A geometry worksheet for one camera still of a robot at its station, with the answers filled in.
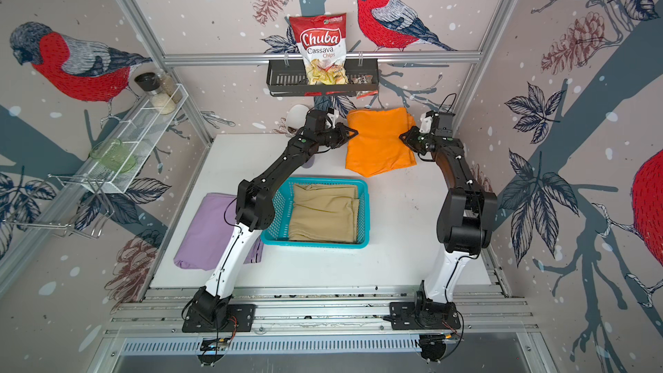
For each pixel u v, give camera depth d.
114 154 0.66
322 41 0.80
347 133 0.95
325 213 0.93
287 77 0.95
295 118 1.14
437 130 0.73
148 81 0.79
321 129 0.83
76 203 0.61
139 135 0.80
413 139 0.83
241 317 0.73
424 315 0.67
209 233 0.92
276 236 0.88
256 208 0.65
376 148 0.93
